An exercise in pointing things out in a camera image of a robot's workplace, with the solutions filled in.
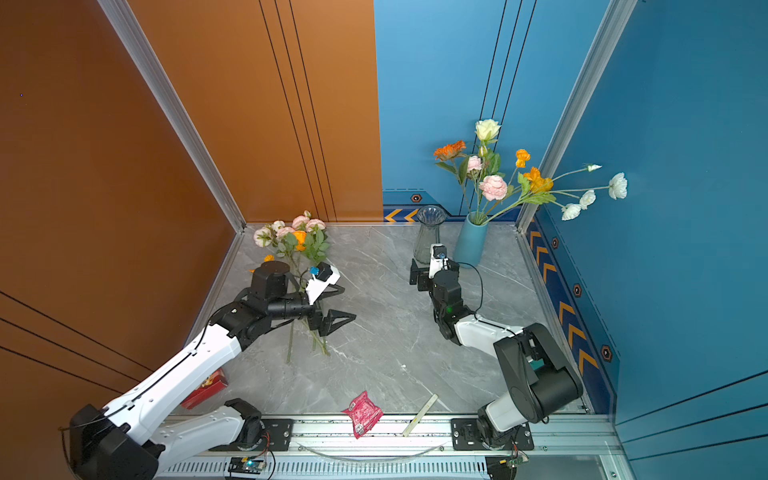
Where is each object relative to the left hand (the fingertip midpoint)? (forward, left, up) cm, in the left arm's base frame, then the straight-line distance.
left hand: (347, 300), depth 72 cm
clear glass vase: (+33, -23, -4) cm, 41 cm away
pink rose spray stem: (+36, +23, -20) cm, 47 cm away
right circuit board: (-31, -38, -23) cm, 54 cm away
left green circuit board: (-31, +23, -25) cm, 46 cm away
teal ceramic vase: (+28, -37, -10) cm, 47 cm away
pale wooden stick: (-20, -19, -23) cm, 36 cm away
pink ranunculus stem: (+31, -39, +11) cm, 51 cm away
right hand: (+18, -21, -6) cm, 28 cm away
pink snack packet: (-21, -4, -22) cm, 30 cm away
